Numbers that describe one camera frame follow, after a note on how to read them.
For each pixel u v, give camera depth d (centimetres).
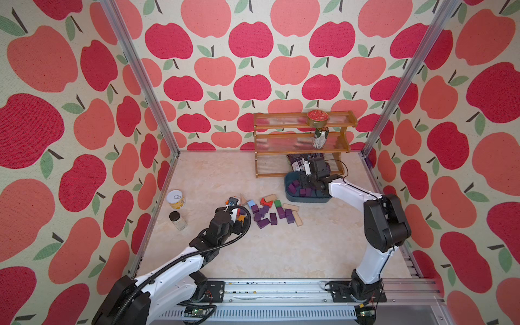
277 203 98
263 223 93
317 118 91
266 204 98
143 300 42
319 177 75
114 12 70
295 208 98
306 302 73
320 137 96
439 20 72
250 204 96
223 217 65
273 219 93
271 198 99
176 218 84
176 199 95
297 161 109
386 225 50
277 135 115
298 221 93
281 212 96
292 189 101
